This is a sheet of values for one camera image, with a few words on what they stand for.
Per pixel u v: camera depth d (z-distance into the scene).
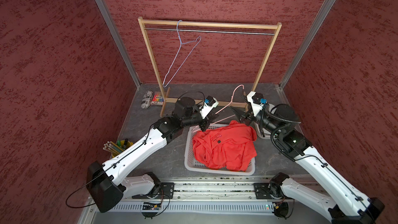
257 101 0.50
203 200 0.72
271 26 0.62
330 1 0.77
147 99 1.07
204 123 0.61
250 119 0.55
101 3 0.77
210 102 0.57
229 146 0.81
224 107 0.67
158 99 1.10
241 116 0.57
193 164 0.81
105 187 0.37
